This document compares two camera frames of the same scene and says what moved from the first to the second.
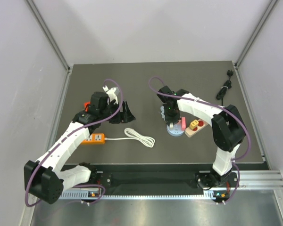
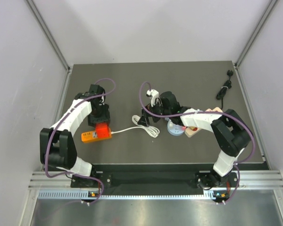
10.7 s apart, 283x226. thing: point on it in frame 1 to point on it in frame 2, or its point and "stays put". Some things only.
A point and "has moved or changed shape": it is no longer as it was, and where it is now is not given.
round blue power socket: (176, 130) stays put
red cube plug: (86, 104) has moved or changed shape
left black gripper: (129, 117) to (104, 118)
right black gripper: (169, 119) to (145, 120)
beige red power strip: (195, 126) stays put
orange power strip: (94, 139) has moved or changed shape
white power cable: (131, 134) to (151, 131)
